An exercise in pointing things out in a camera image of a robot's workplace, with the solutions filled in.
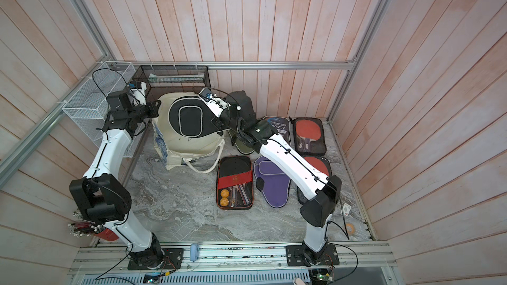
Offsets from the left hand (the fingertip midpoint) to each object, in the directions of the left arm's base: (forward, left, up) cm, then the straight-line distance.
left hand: (161, 103), depth 84 cm
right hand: (-12, -24, +10) cm, 29 cm away
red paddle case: (+5, -72, -28) cm, 77 cm away
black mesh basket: (+11, +3, +4) cm, 12 cm away
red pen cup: (-47, +16, -15) cm, 52 cm away
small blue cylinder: (-52, -18, -29) cm, 62 cm away
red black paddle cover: (-24, -32, -28) cm, 49 cm away
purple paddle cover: (-22, -50, -29) cm, 62 cm away
